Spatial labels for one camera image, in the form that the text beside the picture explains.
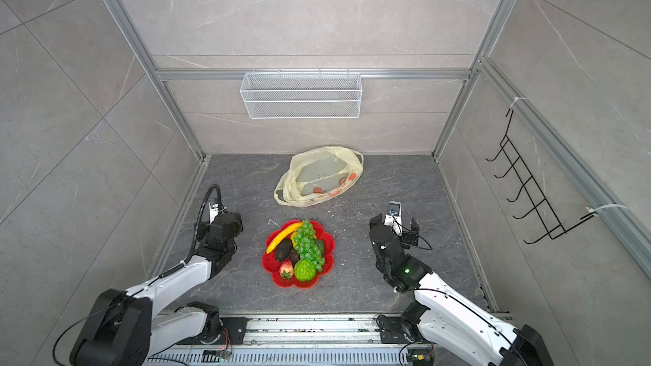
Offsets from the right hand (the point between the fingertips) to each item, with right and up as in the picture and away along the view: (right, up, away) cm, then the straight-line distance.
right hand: (395, 215), depth 79 cm
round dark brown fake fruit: (-33, -14, +4) cm, 37 cm away
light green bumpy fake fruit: (-29, -18, 0) cm, 34 cm away
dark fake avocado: (-37, -12, +5) cm, 39 cm away
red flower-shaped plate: (-41, -17, +5) cm, 45 cm away
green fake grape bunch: (-29, -10, +1) cm, 31 cm away
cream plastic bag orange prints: (-27, +12, +31) cm, 43 cm away
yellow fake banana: (-36, -6, +8) cm, 37 cm away
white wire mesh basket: (-33, +45, +21) cm, 60 cm away
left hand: (-61, 0, +7) cm, 61 cm away
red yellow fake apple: (-35, -18, 0) cm, 39 cm away
